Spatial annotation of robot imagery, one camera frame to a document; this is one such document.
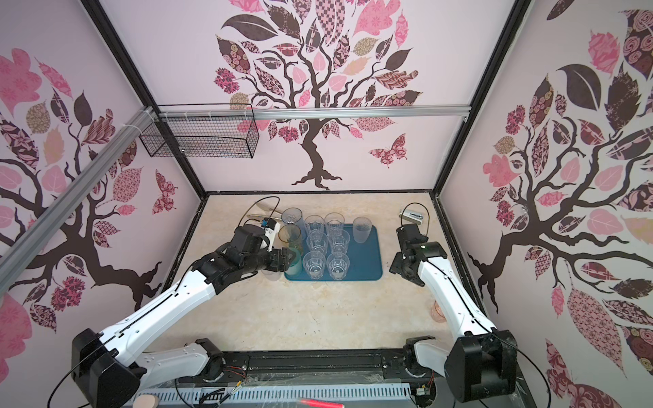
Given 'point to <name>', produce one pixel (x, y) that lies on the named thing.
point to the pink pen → (321, 403)
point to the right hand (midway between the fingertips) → (405, 269)
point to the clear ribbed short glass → (334, 223)
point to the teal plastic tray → (331, 252)
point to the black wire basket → (208, 130)
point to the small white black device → (411, 217)
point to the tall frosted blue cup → (294, 216)
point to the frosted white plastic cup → (361, 227)
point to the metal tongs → (264, 216)
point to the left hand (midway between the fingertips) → (285, 258)
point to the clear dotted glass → (271, 275)
